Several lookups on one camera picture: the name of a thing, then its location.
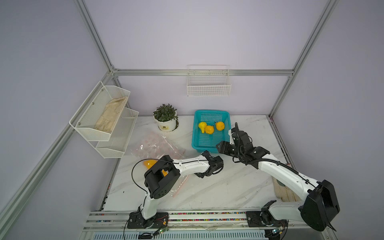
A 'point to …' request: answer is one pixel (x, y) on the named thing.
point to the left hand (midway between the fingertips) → (191, 168)
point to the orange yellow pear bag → (220, 126)
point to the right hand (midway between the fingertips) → (221, 148)
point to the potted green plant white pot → (166, 117)
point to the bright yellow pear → (202, 125)
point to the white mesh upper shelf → (95, 119)
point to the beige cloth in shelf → (107, 120)
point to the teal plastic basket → (202, 142)
